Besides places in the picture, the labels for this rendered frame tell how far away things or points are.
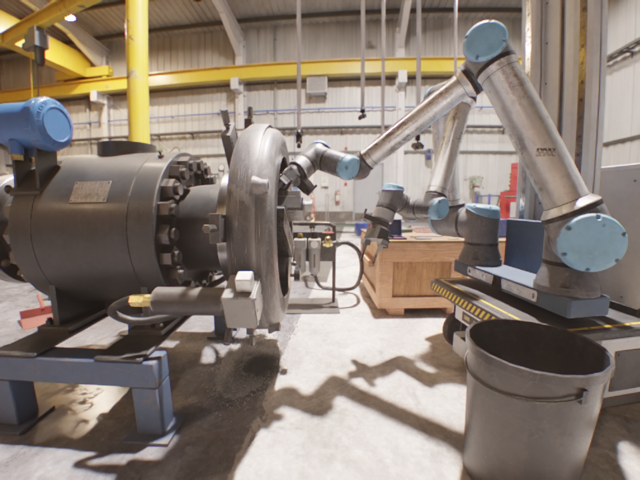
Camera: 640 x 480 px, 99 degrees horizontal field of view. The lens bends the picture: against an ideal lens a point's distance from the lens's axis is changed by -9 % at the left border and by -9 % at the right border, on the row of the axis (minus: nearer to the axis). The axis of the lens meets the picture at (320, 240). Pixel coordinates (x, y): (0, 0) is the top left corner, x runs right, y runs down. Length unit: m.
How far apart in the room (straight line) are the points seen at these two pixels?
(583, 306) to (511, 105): 0.63
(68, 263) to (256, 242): 0.65
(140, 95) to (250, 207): 4.22
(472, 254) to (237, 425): 1.16
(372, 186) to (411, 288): 9.97
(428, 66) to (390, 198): 11.28
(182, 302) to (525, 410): 0.83
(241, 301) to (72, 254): 0.62
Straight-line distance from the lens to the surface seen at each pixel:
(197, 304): 0.84
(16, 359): 1.28
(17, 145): 1.33
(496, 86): 1.02
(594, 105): 1.40
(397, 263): 1.92
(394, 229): 2.07
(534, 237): 1.44
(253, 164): 0.88
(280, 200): 1.02
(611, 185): 1.49
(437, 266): 2.00
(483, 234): 1.50
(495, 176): 13.04
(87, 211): 1.15
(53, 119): 1.28
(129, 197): 1.08
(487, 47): 1.04
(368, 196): 11.78
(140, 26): 5.30
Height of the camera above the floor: 0.70
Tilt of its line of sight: 7 degrees down
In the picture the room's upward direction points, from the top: straight up
